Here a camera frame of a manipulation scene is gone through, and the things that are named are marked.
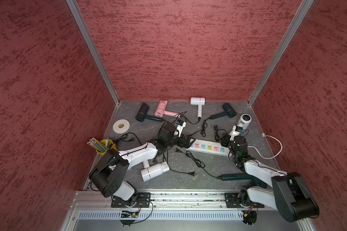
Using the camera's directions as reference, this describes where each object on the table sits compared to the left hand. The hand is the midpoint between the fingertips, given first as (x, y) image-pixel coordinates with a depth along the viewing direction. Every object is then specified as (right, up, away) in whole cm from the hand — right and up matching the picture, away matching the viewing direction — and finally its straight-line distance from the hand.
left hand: (189, 140), depth 84 cm
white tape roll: (-50, +3, +19) cm, 54 cm away
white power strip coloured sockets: (+14, -6, +8) cm, 17 cm away
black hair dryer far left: (-34, +15, +23) cm, 44 cm away
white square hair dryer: (+11, +26, +31) cm, 41 cm away
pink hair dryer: (-20, +19, +25) cm, 37 cm away
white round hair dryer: (+39, +11, +13) cm, 43 cm away
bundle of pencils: (-52, -2, -4) cm, 52 cm away
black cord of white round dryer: (+20, 0, +13) cm, 24 cm away
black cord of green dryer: (+13, +7, +21) cm, 25 cm away
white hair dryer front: (-22, -17, -6) cm, 28 cm away
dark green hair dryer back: (+33, +19, +26) cm, 46 cm away
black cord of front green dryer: (+6, -14, +2) cm, 16 cm away
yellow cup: (-47, -3, -1) cm, 47 cm away
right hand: (+22, +1, +7) cm, 23 cm away
